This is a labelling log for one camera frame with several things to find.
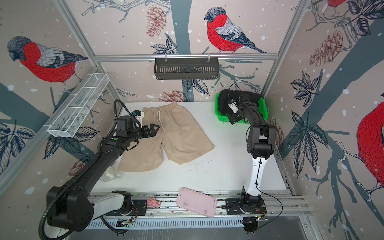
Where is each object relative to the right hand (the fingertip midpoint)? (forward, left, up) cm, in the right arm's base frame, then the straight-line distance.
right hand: (237, 117), depth 102 cm
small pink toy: (-54, +48, -4) cm, 72 cm away
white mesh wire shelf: (-25, +90, +26) cm, 97 cm away
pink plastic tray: (-52, +26, -5) cm, 59 cm away
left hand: (-21, +52, +15) cm, 58 cm away
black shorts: (+18, +7, +4) cm, 19 cm away
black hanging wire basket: (+28, +37, +22) cm, 51 cm away
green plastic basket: (0, +9, -1) cm, 9 cm away
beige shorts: (-13, +40, -5) cm, 42 cm away
